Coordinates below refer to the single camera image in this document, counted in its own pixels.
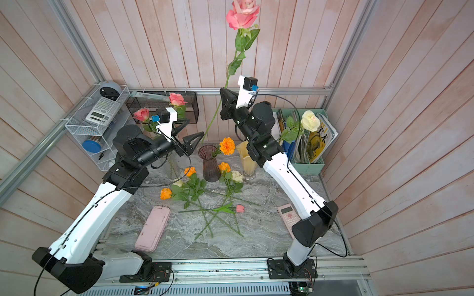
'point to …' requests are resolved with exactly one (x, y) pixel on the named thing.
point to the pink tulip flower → (226, 208)
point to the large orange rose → (186, 194)
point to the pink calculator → (289, 216)
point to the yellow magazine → (319, 140)
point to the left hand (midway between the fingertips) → (196, 129)
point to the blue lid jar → (91, 146)
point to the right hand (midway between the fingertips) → (218, 90)
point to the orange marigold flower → (227, 145)
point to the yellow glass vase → (249, 163)
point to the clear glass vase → (175, 170)
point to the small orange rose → (189, 172)
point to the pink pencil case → (150, 233)
